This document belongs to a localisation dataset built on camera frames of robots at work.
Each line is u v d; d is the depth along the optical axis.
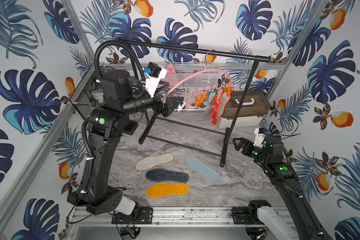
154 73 0.41
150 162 0.92
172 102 0.43
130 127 1.09
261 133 0.66
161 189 0.82
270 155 0.55
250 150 0.66
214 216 0.76
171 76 0.90
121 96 0.38
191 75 0.60
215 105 0.86
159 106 0.45
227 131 1.06
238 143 0.68
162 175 0.88
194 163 0.93
